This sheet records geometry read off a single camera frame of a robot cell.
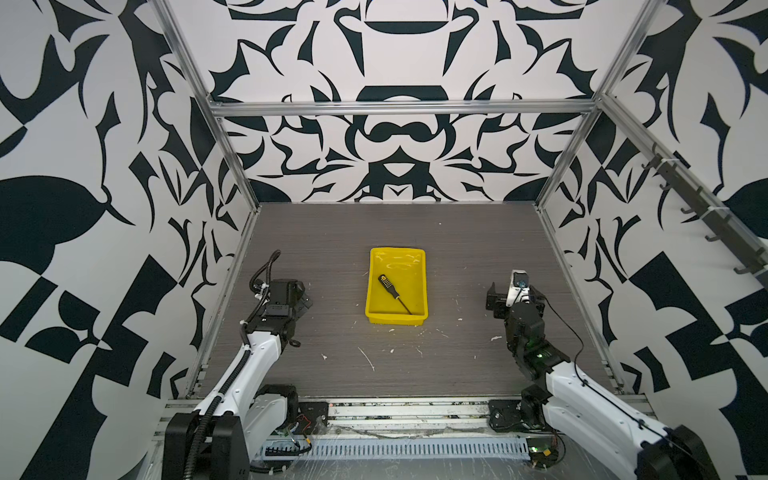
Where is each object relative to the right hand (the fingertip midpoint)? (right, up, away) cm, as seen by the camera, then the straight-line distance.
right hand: (515, 283), depth 82 cm
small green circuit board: (+2, -38, -11) cm, 39 cm away
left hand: (-62, -5, +3) cm, 63 cm away
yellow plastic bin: (-28, +2, +18) cm, 33 cm away
